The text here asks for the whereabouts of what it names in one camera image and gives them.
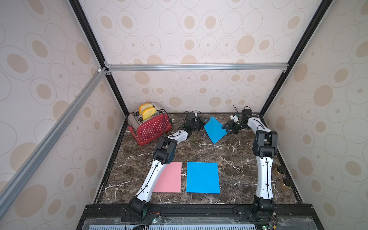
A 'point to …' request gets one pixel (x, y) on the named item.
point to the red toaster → (144, 131)
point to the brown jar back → (279, 172)
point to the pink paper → (169, 180)
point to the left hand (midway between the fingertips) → (213, 119)
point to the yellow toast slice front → (148, 112)
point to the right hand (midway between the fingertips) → (222, 129)
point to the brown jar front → (284, 187)
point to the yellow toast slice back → (143, 107)
